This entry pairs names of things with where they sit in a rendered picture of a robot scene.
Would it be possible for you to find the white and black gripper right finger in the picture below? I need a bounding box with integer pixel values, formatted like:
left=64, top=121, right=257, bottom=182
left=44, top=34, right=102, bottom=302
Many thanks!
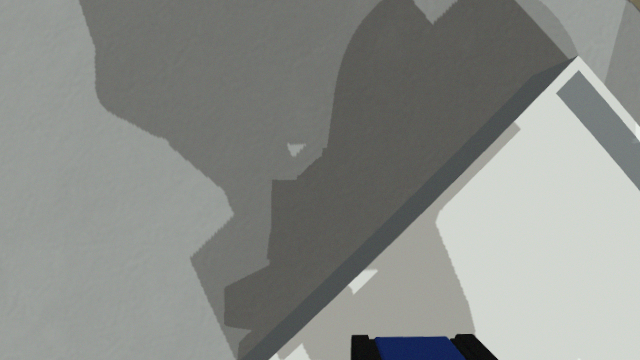
left=450, top=334, right=498, bottom=360

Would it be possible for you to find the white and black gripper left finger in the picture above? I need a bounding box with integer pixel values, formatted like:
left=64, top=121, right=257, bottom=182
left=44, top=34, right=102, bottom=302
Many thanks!
left=351, top=335, right=382, bottom=360

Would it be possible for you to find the blue block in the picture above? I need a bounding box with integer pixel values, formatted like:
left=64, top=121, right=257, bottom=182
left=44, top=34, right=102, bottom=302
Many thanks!
left=374, top=336, right=466, bottom=360

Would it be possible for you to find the white square tray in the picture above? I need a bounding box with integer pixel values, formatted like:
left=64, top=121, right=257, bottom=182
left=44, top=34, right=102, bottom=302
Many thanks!
left=241, top=56, right=640, bottom=360

